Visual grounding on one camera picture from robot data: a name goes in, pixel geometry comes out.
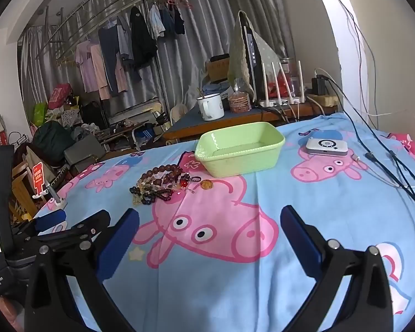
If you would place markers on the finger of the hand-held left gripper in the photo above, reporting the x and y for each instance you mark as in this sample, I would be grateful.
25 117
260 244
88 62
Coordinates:
50 220
86 224

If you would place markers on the blue topped wooden table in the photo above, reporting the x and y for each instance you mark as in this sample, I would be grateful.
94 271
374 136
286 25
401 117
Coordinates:
186 124

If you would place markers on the person's left hand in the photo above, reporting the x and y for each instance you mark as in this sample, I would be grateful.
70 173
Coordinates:
12 314

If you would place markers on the amber pendant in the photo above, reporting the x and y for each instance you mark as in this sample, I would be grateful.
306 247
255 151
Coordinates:
207 184

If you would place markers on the white phone stand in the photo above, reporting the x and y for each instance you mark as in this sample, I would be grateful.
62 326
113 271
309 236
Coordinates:
57 199

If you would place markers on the white enamel mug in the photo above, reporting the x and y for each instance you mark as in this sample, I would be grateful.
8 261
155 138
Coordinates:
211 109

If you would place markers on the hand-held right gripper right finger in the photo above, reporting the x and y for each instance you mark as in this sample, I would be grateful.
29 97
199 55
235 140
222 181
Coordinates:
299 242

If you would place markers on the beige power strip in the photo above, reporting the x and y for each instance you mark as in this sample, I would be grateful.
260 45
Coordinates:
323 100

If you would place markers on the grey curtain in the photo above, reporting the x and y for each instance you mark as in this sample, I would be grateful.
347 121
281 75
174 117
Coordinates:
200 34

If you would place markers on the red sign stand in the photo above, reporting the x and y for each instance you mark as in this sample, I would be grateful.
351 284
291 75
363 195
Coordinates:
39 176

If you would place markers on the clear plastic bag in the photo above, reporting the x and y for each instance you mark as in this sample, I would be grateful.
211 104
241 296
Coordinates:
240 86

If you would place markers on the green plastic basket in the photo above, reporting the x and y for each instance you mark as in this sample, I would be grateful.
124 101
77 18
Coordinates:
242 166

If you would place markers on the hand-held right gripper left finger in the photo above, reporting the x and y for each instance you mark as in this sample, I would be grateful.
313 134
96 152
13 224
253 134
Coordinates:
119 245

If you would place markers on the dark green bag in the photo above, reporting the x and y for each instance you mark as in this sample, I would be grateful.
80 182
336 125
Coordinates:
52 141

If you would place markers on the black power adapter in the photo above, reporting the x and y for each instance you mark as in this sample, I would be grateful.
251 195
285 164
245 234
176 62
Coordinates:
320 85

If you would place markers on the white router with antennas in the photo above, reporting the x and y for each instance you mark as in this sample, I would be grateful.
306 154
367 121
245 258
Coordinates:
280 102

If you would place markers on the wooden spoon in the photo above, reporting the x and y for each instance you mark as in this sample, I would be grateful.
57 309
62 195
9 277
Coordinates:
200 93

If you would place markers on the beige knitted cloth cover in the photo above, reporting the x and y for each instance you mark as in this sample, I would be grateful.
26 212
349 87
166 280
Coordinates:
237 58

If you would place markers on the metal clothes rack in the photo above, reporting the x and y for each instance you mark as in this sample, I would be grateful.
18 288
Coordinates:
90 10

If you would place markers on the small white electronic device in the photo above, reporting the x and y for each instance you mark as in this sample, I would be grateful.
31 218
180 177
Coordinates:
326 148

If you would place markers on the grey box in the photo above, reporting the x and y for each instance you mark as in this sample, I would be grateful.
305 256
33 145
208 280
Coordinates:
83 150

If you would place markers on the pink hanging shirt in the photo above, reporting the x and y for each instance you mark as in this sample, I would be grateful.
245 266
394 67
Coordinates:
90 69

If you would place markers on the cartoon pig printed blanket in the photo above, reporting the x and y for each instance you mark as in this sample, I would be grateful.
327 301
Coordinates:
228 283

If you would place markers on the red bag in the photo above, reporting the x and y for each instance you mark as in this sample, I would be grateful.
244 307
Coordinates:
59 96

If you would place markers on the white plastic chair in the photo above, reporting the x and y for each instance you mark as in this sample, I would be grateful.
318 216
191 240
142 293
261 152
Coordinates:
178 112

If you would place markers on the wooden chair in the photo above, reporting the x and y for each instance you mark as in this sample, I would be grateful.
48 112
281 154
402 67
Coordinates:
20 188

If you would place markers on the black monitor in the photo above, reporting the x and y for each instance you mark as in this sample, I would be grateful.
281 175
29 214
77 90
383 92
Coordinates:
252 62

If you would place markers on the blue plastic container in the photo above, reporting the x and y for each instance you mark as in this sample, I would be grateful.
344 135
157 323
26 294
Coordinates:
214 88

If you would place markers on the hanging blue shirts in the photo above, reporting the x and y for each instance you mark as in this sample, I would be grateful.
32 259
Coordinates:
166 20

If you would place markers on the black hanging jacket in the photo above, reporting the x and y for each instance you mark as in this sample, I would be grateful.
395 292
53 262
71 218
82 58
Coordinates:
141 41

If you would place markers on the cardboard box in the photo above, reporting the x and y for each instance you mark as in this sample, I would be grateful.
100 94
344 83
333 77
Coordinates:
218 71

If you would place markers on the hanging blue jeans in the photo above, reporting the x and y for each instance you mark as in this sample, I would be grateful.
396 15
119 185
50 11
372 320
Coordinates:
108 58

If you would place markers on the clear jar with red contents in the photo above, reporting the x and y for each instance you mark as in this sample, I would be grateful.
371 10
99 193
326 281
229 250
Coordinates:
290 76

